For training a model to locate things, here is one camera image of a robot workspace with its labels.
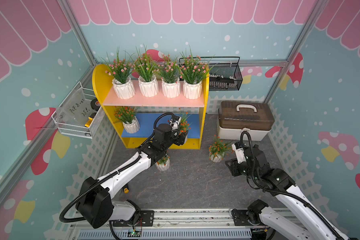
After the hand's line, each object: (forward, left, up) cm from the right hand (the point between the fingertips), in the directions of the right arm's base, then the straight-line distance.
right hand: (227, 161), depth 74 cm
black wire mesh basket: (+49, -4, +17) cm, 52 cm away
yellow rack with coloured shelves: (+57, +51, -16) cm, 78 cm away
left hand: (+16, +23, +5) cm, 29 cm away
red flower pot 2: (+13, +21, +14) cm, 28 cm away
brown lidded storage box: (+28, -9, +2) cm, 29 cm away
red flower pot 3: (+3, +33, -7) cm, 34 cm away
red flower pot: (+24, +53, +10) cm, 59 cm away
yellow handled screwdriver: (-8, +54, -16) cm, 57 cm away
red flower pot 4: (+9, +2, -4) cm, 10 cm away
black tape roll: (+27, +69, +16) cm, 75 cm away
